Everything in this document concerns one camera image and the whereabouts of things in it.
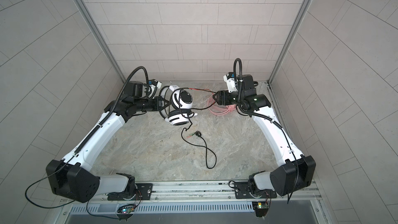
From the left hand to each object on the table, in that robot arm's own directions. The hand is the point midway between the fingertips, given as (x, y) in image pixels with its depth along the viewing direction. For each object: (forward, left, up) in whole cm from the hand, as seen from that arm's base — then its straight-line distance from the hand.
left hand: (173, 101), depth 74 cm
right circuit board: (-40, -41, -25) cm, 63 cm away
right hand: (+3, -22, +1) cm, 22 cm away
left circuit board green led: (-41, +17, -21) cm, 49 cm away
